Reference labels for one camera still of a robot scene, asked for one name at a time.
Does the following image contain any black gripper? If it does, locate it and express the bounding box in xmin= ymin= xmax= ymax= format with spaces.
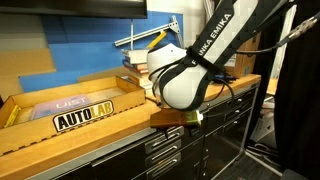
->
xmin=186 ymin=127 xmax=209 ymax=143

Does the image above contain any grey metal drawer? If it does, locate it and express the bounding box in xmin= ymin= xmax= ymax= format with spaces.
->
xmin=144 ymin=126 xmax=185 ymax=148

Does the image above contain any black drawer cabinet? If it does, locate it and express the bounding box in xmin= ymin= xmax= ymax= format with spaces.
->
xmin=49 ymin=81 xmax=261 ymax=180

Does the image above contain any red cover book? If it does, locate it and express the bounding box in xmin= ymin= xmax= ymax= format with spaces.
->
xmin=123 ymin=65 xmax=149 ymax=75

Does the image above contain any brown cover book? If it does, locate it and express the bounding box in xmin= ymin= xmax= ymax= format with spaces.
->
xmin=122 ymin=59 xmax=149 ymax=71

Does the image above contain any cardboard box with labels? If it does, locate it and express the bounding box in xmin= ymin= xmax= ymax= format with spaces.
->
xmin=224 ymin=33 xmax=262 ymax=79

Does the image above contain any white thick book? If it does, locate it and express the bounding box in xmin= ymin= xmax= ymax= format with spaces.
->
xmin=123 ymin=54 xmax=149 ymax=65

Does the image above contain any grey cover book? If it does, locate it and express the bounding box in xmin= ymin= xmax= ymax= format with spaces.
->
xmin=120 ymin=48 xmax=153 ymax=58

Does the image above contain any yellow bar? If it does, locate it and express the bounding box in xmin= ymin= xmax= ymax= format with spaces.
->
xmin=146 ymin=30 xmax=168 ymax=49

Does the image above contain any thin white rod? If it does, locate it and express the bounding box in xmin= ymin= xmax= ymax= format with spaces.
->
xmin=129 ymin=19 xmax=134 ymax=51

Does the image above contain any leaning aluminium extrusion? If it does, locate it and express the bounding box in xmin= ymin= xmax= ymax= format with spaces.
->
xmin=203 ymin=0 xmax=215 ymax=19

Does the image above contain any purple UIST booklet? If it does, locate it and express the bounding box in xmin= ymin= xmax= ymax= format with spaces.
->
xmin=30 ymin=94 xmax=93 ymax=121

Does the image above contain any wooden Autolab tray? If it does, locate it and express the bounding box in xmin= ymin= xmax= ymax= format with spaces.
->
xmin=0 ymin=75 xmax=147 ymax=158

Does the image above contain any black monitor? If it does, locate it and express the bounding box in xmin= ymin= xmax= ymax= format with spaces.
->
xmin=0 ymin=0 xmax=148 ymax=19

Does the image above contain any yellow flat item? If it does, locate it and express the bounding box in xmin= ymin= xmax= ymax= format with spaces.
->
xmin=3 ymin=104 xmax=22 ymax=129

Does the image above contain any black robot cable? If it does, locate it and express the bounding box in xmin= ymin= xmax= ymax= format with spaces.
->
xmin=148 ymin=63 xmax=236 ymax=118

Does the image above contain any aluminium rail with bracket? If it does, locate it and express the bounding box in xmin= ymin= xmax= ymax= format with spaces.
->
xmin=113 ymin=14 xmax=184 ymax=48

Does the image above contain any white stand post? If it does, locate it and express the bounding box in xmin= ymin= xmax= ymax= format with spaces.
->
xmin=269 ymin=3 xmax=298 ymax=81

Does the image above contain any cable with metal connector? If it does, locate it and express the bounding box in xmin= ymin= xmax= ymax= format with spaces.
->
xmin=234 ymin=11 xmax=320 ymax=56

